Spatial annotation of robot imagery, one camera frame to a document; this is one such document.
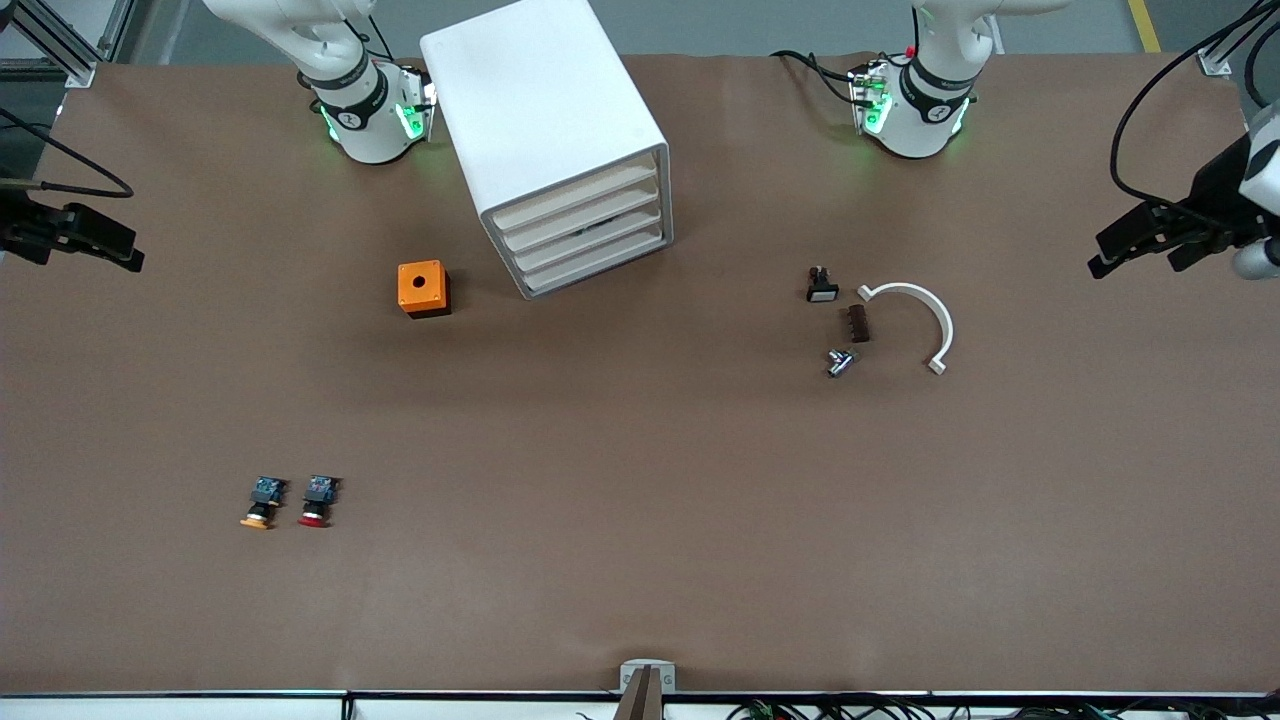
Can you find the aluminium frame post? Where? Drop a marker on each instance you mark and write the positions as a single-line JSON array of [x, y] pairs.
[[1215, 62], [80, 72]]

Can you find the orange box with hole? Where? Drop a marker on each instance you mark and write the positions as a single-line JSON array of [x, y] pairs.
[[408, 298]]

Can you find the grey mount bracket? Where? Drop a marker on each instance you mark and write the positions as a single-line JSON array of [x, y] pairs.
[[630, 672]]

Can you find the white curved bracket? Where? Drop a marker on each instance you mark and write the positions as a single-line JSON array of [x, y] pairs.
[[947, 330]]

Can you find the dark tapered bar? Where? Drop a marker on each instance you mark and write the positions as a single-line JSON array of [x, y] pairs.
[[640, 705]]

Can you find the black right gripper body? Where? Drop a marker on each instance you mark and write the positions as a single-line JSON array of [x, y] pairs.
[[22, 232]]

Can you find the white table edge rail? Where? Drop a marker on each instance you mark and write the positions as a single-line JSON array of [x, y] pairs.
[[200, 708]]

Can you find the silver metal fitting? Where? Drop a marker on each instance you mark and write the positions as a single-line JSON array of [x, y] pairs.
[[838, 363]]

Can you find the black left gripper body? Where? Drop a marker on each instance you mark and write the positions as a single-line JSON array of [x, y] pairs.
[[1213, 193]]

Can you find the orange-capped push button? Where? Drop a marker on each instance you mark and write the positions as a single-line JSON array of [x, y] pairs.
[[266, 492]]

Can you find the brown ridged block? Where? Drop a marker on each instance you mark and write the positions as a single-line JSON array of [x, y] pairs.
[[855, 324]]

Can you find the red-capped push button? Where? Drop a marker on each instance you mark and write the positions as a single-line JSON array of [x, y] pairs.
[[320, 490]]

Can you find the black switch white cap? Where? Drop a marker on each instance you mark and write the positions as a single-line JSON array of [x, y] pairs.
[[822, 291]]

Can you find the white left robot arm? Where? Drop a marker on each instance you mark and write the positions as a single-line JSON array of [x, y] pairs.
[[930, 100]]

